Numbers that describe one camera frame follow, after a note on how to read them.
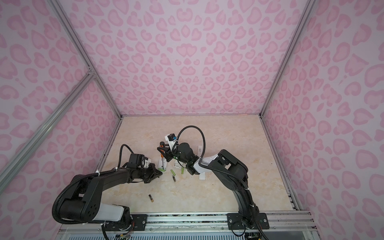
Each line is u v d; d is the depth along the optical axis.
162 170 0.90
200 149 0.71
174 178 0.88
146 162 0.86
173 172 0.90
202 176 0.88
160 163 0.93
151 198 0.80
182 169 0.90
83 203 0.43
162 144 0.82
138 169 0.78
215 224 0.74
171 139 0.76
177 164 0.93
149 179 0.82
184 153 0.70
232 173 0.51
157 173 0.88
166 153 0.77
